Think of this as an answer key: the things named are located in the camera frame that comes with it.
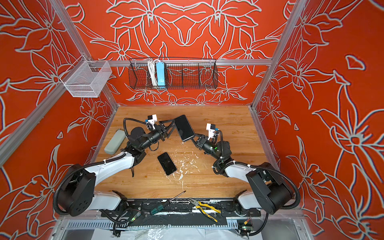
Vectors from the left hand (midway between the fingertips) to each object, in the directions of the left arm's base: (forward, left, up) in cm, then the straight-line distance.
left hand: (175, 123), depth 73 cm
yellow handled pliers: (-30, -13, -28) cm, 43 cm away
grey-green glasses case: (+2, +42, -25) cm, 49 cm away
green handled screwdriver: (-33, +5, -27) cm, 43 cm away
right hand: (-4, -7, -3) cm, 8 cm away
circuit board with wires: (-37, -36, -29) cm, 59 cm away
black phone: (0, -4, -3) cm, 5 cm away
